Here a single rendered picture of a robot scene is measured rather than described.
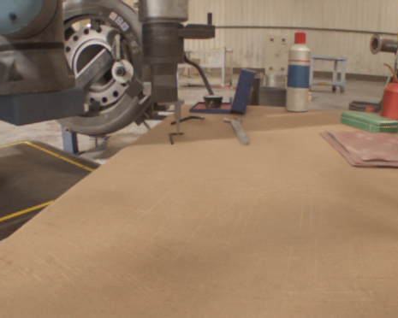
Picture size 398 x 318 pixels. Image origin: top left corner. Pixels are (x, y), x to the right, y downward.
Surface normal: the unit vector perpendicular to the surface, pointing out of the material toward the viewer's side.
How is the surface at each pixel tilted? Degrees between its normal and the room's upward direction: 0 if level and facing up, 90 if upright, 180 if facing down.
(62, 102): 90
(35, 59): 70
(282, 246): 0
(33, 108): 90
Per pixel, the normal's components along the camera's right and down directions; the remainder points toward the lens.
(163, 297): 0.00, -0.95
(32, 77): 0.46, -0.08
